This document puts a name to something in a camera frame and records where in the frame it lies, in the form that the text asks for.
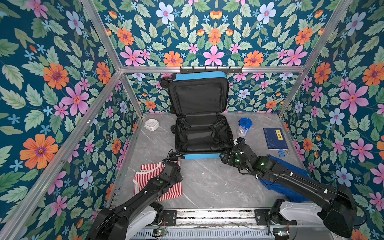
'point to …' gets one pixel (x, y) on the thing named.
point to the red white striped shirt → (150, 171)
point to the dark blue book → (275, 139)
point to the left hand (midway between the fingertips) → (182, 172)
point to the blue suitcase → (199, 100)
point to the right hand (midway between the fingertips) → (223, 156)
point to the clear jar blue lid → (244, 124)
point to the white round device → (151, 124)
